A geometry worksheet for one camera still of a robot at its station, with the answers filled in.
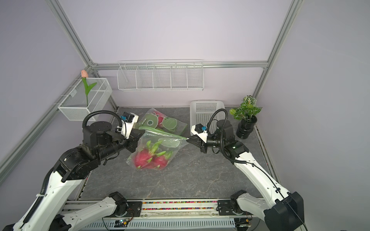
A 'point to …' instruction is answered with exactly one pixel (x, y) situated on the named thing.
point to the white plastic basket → (201, 110)
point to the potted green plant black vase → (245, 113)
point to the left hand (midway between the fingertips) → (142, 132)
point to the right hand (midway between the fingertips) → (188, 137)
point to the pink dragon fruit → (149, 158)
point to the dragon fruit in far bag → (160, 118)
